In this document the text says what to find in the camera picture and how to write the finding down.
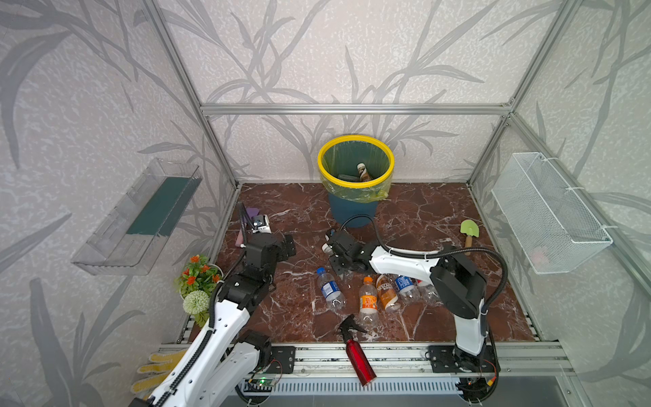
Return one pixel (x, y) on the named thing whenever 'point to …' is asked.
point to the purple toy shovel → (252, 211)
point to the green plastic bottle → (354, 177)
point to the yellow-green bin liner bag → (356, 169)
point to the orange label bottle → (369, 314)
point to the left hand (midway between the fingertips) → (279, 228)
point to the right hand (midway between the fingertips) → (336, 251)
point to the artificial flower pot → (196, 284)
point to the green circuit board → (259, 385)
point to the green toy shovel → (470, 228)
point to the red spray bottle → (355, 355)
